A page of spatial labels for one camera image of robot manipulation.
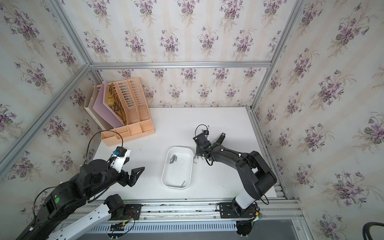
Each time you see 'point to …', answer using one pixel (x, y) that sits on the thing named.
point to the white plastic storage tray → (177, 167)
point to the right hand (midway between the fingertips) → (203, 148)
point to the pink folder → (102, 108)
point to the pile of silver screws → (173, 158)
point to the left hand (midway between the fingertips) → (138, 165)
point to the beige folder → (95, 92)
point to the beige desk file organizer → (139, 123)
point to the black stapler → (221, 139)
